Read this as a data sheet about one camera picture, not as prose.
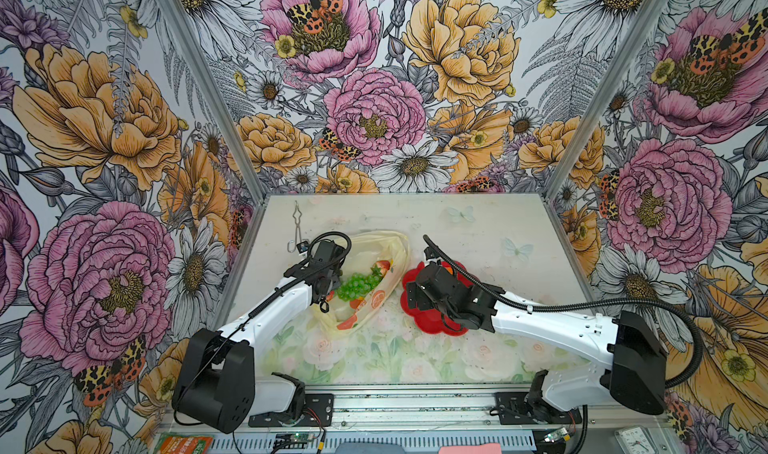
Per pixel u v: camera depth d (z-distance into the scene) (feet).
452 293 1.94
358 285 3.00
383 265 3.18
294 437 2.34
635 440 2.26
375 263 3.20
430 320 2.83
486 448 2.30
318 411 2.42
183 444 2.22
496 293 1.81
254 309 1.60
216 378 1.35
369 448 2.21
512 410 2.42
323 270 2.05
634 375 1.31
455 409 2.50
